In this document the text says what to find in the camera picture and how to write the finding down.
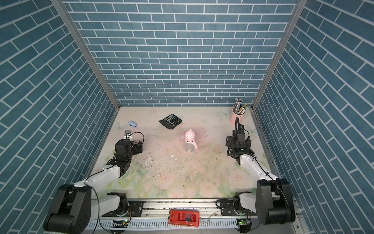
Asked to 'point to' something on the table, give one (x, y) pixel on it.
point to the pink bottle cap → (189, 136)
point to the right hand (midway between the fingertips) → (239, 139)
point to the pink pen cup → (234, 115)
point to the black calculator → (171, 121)
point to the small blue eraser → (132, 124)
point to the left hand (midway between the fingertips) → (135, 140)
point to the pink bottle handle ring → (193, 142)
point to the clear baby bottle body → (189, 147)
